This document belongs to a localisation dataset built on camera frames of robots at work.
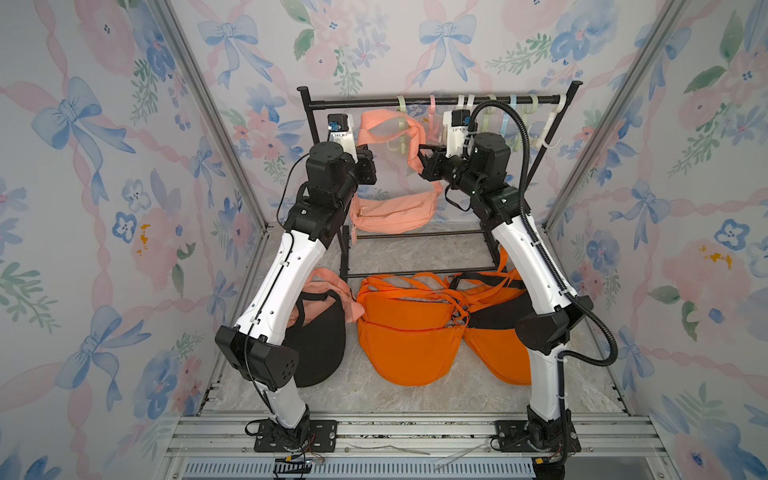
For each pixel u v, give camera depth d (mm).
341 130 540
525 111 717
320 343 871
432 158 610
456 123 594
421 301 989
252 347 420
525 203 549
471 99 674
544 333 513
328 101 663
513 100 676
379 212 848
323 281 1028
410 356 850
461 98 673
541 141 760
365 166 589
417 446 736
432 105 666
